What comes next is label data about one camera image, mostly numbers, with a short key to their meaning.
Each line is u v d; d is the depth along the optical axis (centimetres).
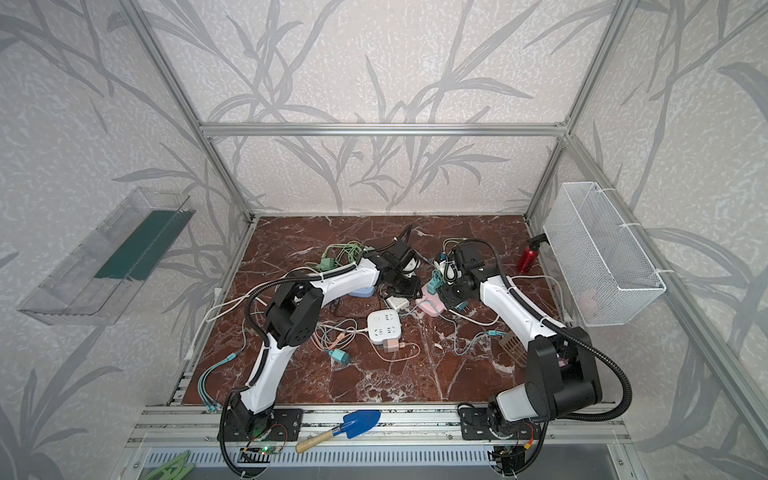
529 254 97
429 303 92
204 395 78
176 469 68
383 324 89
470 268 68
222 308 96
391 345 84
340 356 82
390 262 75
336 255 108
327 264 104
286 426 73
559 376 42
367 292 97
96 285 64
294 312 56
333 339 88
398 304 93
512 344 87
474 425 73
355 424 74
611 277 61
